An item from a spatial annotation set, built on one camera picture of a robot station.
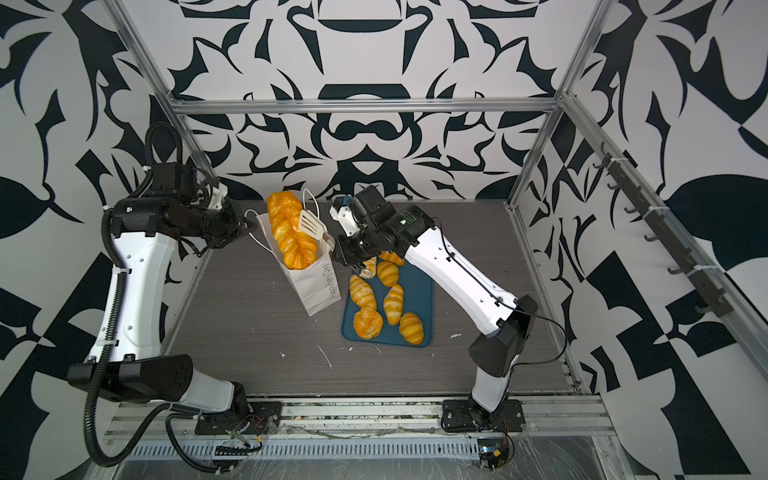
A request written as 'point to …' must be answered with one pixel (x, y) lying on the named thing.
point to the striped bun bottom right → (411, 328)
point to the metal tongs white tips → (312, 225)
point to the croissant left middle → (361, 293)
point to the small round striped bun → (388, 273)
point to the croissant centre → (393, 304)
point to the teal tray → (418, 298)
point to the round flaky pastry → (367, 322)
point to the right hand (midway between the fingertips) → (334, 254)
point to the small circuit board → (493, 452)
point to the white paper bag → (317, 285)
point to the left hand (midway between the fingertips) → (254, 220)
